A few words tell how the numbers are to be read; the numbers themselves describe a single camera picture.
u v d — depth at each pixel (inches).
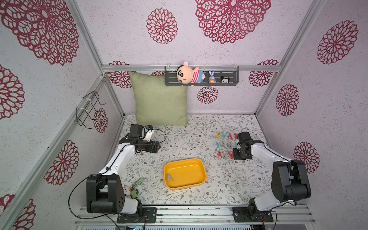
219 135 41.8
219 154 38.2
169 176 33.6
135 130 26.9
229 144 39.7
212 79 35.5
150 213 29.3
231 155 33.8
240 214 28.8
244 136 29.5
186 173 34.4
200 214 29.5
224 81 36.2
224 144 40.2
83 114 29.0
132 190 31.6
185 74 33.0
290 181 17.4
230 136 41.8
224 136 41.8
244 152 28.0
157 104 38.4
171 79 36.0
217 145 40.2
